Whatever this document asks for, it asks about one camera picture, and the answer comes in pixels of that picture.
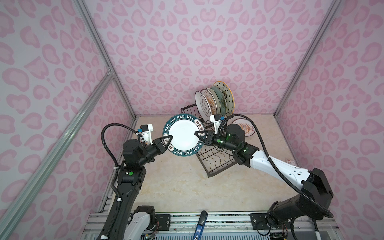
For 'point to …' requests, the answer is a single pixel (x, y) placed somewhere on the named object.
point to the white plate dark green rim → (185, 142)
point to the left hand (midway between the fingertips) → (173, 136)
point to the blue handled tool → (199, 229)
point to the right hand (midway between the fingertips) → (195, 134)
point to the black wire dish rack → (215, 159)
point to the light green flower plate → (220, 99)
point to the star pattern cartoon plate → (229, 96)
